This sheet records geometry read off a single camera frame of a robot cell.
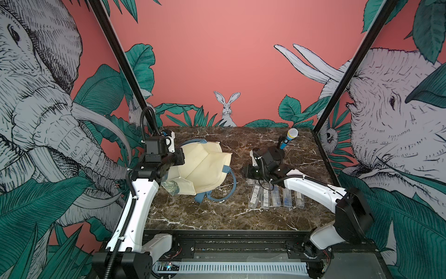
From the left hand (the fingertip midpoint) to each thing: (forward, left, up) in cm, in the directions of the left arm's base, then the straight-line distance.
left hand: (182, 149), depth 76 cm
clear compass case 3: (-14, -51, -26) cm, 59 cm away
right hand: (-4, -26, -13) cm, 29 cm away
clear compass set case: (-17, -39, -25) cm, 49 cm away
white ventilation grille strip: (-42, -21, -27) cm, 54 cm away
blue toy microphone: (+12, -54, -5) cm, 56 cm away
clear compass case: (-13, -34, -25) cm, 44 cm away
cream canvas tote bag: (+1, -8, -25) cm, 26 cm away
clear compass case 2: (-12, -45, -27) cm, 54 cm away
